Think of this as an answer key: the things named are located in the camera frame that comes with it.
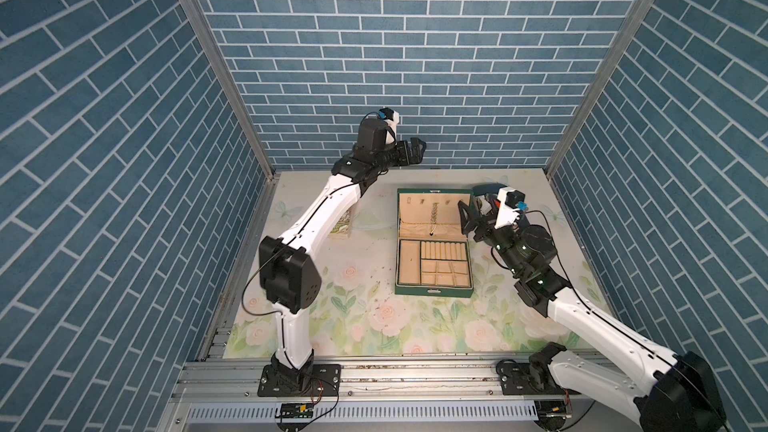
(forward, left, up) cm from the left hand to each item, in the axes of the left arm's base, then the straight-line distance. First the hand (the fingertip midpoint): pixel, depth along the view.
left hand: (421, 146), depth 81 cm
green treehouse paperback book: (-6, +25, -30) cm, 39 cm away
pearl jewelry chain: (-8, -5, -22) cm, 24 cm away
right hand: (-17, -14, -3) cm, 22 cm away
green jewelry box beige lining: (-15, -5, -29) cm, 33 cm away
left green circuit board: (-56, +30, -37) cm, 74 cm away
